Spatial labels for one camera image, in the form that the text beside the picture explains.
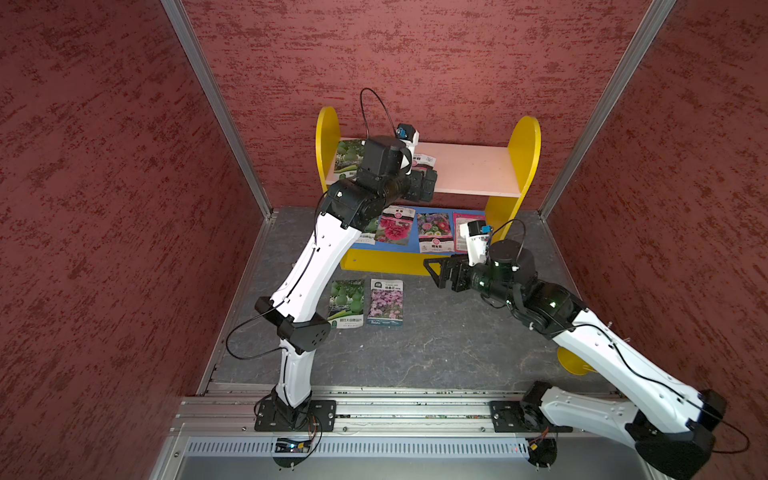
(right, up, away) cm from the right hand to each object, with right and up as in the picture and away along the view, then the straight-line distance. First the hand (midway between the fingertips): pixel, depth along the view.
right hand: (436, 268), depth 67 cm
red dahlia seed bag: (-9, +11, +30) cm, 33 cm away
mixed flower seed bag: (+4, +9, +27) cm, 29 cm away
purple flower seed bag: (-12, -14, +27) cm, 33 cm away
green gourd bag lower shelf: (-18, +8, +27) cm, 33 cm away
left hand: (-5, +21, 0) cm, 22 cm away
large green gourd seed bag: (-25, -15, +27) cm, 40 cm away
